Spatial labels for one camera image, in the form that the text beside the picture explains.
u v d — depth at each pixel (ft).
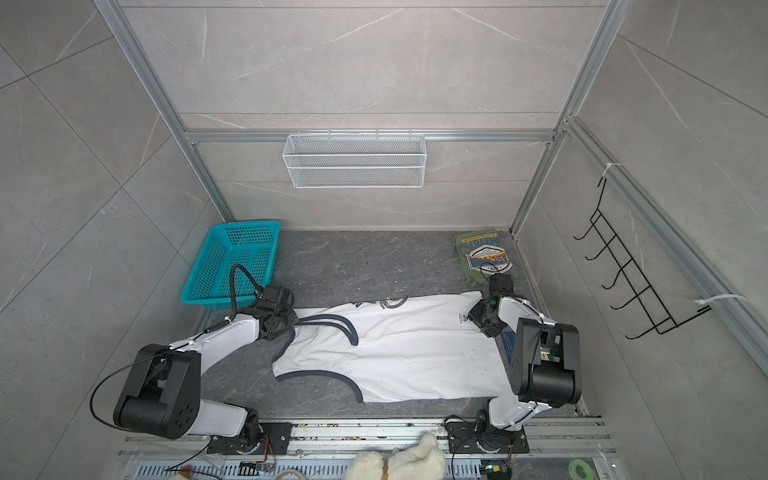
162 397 1.41
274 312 2.26
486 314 2.58
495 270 3.43
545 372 1.50
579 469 2.29
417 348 2.93
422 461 2.01
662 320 1.90
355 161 3.30
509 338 2.96
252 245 3.74
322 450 2.39
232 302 2.12
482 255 3.52
